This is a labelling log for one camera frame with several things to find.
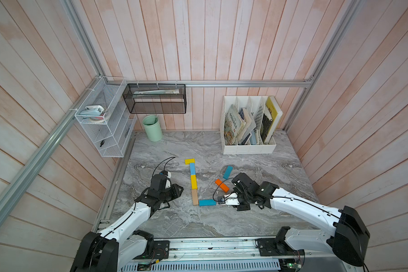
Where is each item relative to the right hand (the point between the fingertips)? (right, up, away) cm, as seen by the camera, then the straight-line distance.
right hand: (232, 195), depth 83 cm
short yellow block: (-24, +15, +21) cm, 35 cm away
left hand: (-26, +1, +3) cm, 26 cm away
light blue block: (-21, +10, +17) cm, 29 cm away
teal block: (0, +9, +15) cm, 18 cm away
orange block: (-3, +3, +10) cm, 11 cm away
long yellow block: (-20, +4, +11) cm, 23 cm away
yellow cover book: (+27, +45, +15) cm, 55 cm away
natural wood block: (-19, -3, +5) cm, 20 cm away
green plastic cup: (-46, +38, +21) cm, 64 cm away
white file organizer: (+13, +38, +17) cm, 44 cm away
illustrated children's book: (+5, +39, +19) cm, 44 cm away
